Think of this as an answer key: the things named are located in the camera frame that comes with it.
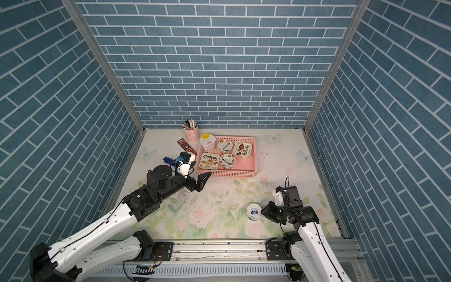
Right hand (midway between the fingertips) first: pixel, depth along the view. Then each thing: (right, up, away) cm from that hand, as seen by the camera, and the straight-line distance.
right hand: (264, 212), depth 79 cm
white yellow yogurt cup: (-29, +32, +23) cm, 49 cm away
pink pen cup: (-40, +35, +33) cm, 63 cm away
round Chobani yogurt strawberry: (-18, +21, +20) cm, 34 cm away
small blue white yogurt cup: (-5, 0, 0) cm, 5 cm away
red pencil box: (-45, +30, +32) cm, 63 cm away
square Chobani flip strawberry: (-28, +21, +20) cm, 41 cm away
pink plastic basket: (-8, +17, +21) cm, 29 cm away
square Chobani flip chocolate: (-10, +28, +26) cm, 40 cm away
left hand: (-25, +21, -9) cm, 33 cm away
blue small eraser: (-52, +21, +23) cm, 61 cm away
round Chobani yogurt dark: (-19, +30, +26) cm, 44 cm away
